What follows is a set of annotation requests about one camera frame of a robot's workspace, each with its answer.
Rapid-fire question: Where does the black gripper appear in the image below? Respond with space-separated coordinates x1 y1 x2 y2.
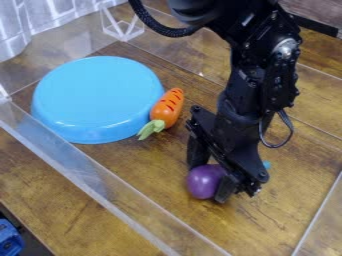
186 93 270 203

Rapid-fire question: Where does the purple toy eggplant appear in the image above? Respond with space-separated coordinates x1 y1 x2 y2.
186 159 273 200

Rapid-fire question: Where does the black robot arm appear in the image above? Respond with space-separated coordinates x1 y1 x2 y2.
169 0 302 203

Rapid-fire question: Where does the blue round tray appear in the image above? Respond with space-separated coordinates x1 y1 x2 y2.
31 56 165 144

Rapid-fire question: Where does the orange toy carrot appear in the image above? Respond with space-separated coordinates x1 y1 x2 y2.
137 88 185 140

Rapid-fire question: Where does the blue object at corner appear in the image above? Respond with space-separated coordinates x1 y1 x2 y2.
0 219 24 256

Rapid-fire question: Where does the white brick pattern curtain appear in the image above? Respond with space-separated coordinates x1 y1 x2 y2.
0 0 127 62

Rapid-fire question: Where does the clear acrylic enclosure wall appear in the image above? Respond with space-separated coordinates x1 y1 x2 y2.
0 0 342 256

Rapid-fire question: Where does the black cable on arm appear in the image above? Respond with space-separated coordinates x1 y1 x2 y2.
127 0 202 38

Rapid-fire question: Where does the clear acrylic corner bracket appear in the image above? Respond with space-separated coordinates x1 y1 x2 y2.
100 5 145 42

